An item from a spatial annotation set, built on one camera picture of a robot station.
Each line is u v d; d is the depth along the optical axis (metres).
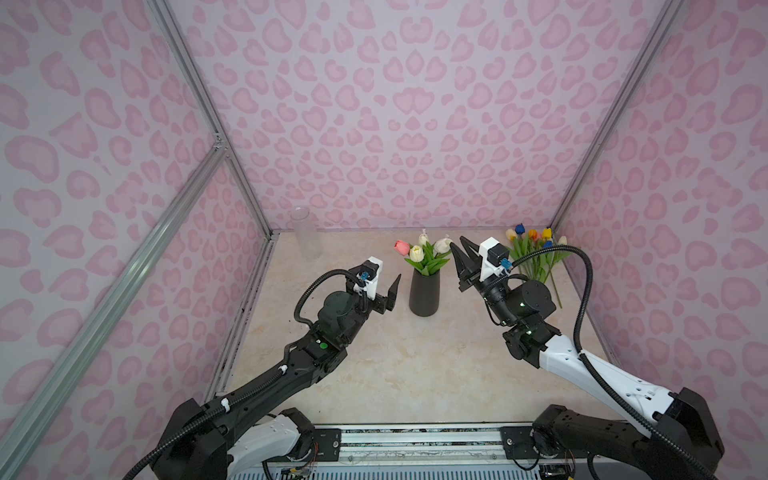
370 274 0.60
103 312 0.54
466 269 0.60
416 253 0.72
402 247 0.75
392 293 0.66
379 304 0.66
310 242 1.14
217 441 0.39
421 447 0.75
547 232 1.13
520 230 1.17
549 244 1.10
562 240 1.15
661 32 0.72
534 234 1.13
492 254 0.53
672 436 0.38
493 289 0.60
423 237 0.80
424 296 0.90
